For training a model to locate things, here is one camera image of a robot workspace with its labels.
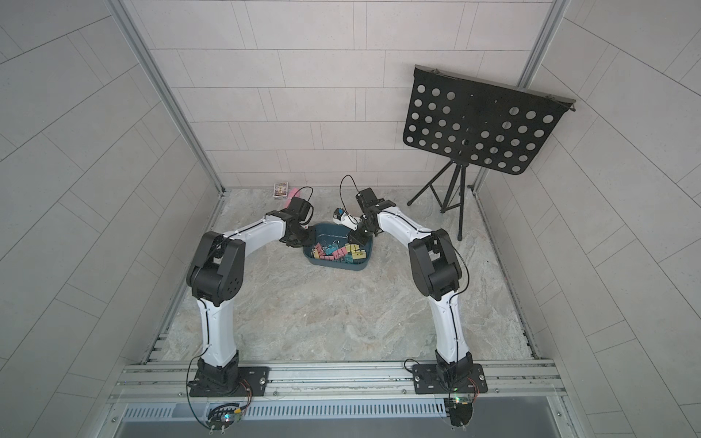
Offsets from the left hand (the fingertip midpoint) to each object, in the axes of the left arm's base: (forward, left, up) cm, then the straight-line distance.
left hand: (316, 237), depth 101 cm
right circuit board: (-52, -42, 0) cm, 67 cm away
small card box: (+23, +18, +2) cm, 29 cm away
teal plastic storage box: (+1, -5, +1) cm, 5 cm away
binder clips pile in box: (-7, -13, +1) cm, 15 cm away
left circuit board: (-54, +17, +1) cm, 56 cm away
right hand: (-1, -14, +4) cm, 15 cm away
